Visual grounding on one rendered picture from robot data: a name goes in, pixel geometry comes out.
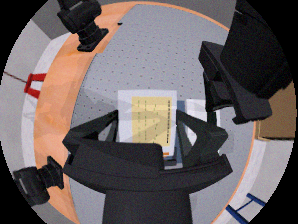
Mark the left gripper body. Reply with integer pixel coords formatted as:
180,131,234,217
198,11,286,125

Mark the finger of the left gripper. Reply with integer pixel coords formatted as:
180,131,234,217
203,71,211,110
206,86,233,112

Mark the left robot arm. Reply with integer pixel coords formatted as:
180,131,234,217
57,0,293,99

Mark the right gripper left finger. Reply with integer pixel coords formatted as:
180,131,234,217
66,109,119,142

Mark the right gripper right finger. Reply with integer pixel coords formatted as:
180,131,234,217
176,109,228,168

